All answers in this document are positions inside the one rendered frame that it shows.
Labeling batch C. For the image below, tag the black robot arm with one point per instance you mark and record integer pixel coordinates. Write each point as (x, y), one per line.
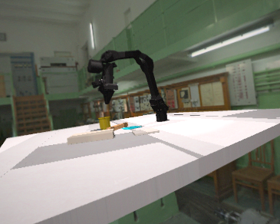
(97, 66)

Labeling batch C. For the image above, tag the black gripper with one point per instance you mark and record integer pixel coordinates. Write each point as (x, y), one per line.
(108, 89)

